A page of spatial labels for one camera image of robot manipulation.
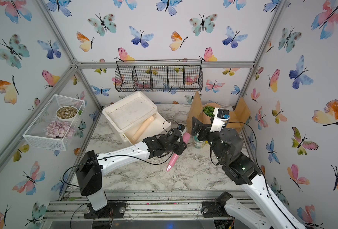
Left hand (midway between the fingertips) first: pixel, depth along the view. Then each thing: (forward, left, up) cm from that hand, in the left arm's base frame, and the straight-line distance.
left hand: (185, 143), depth 79 cm
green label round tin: (+7, -9, -12) cm, 17 cm away
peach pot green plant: (+22, -16, +3) cm, 28 cm away
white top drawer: (+14, +16, -2) cm, 22 cm away
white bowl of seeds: (+10, +60, +16) cm, 63 cm away
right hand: (-1, -6, +24) cm, 24 cm away
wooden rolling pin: (+11, +25, +1) cm, 27 cm away
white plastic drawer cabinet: (+14, +28, +6) cm, 32 cm away
